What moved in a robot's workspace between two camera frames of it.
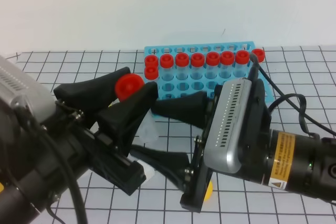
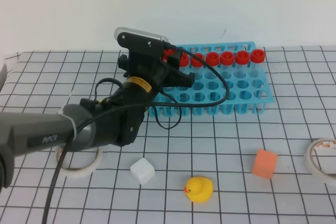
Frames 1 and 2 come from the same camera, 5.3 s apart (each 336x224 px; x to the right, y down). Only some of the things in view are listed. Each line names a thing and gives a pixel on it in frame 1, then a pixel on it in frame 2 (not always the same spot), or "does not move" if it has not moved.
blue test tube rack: (186, 70) does not move
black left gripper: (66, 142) to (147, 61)
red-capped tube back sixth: (227, 61) does not move
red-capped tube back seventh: (242, 60) does not move
